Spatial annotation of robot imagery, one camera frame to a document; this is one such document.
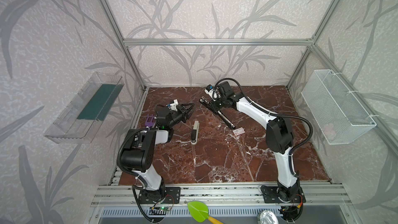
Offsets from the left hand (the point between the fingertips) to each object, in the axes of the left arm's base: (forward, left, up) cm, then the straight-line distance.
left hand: (197, 102), depth 85 cm
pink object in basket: (-17, -64, +1) cm, 67 cm away
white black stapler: (-11, +1, -16) cm, 19 cm away
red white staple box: (-7, -25, -20) cm, 33 cm away
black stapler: (+5, -6, -7) cm, 10 cm away
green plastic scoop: (-49, -3, -18) cm, 52 cm away
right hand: (+7, -7, -6) cm, 11 cm away
